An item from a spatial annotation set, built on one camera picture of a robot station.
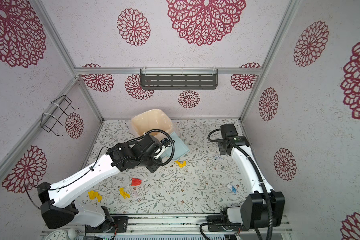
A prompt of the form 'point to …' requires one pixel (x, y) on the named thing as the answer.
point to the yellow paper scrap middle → (124, 194)
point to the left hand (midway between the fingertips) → (157, 162)
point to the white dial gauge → (57, 235)
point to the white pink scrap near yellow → (135, 195)
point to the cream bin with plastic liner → (153, 119)
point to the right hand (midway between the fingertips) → (230, 145)
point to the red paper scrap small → (135, 182)
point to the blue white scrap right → (233, 188)
